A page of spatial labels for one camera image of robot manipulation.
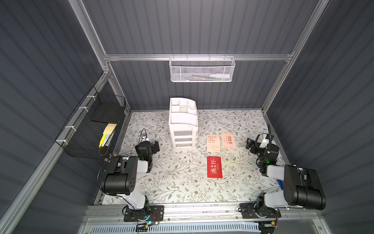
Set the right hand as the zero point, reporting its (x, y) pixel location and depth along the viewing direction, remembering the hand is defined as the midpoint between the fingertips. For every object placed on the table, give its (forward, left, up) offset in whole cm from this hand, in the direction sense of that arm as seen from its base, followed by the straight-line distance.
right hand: (257, 141), depth 91 cm
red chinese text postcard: (-15, +27, -9) cm, 32 cm away
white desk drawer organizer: (+10, +47, +12) cm, 49 cm away
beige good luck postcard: (+4, +26, -10) cm, 28 cm away
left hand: (+1, +69, -3) cm, 69 cm away
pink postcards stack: (+6, +16, -9) cm, 19 cm away
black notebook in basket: (+6, +89, +19) cm, 91 cm away
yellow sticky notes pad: (-5, +84, +18) cm, 87 cm away
